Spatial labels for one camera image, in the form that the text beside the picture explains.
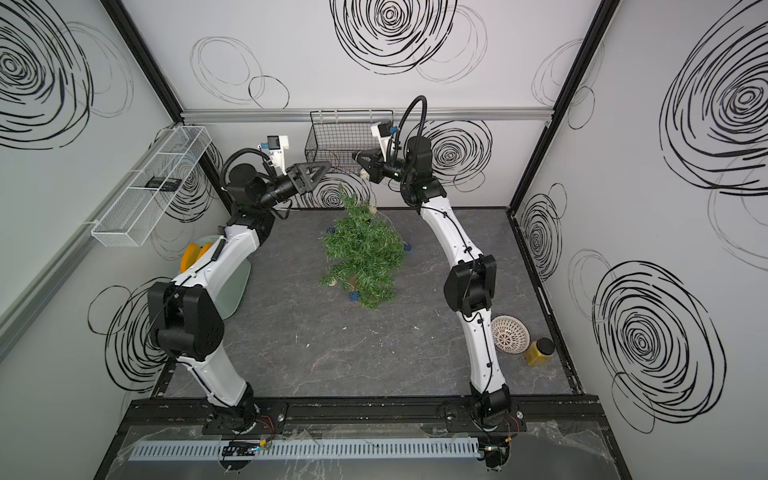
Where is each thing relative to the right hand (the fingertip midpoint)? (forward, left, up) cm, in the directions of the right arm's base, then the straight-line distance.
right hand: (355, 153), depth 78 cm
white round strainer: (-32, -45, -40) cm, 68 cm away
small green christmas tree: (-23, -3, -12) cm, 27 cm away
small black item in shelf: (-9, +48, -4) cm, 49 cm away
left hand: (-8, +6, +1) cm, 10 cm away
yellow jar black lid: (-39, -49, -33) cm, 71 cm away
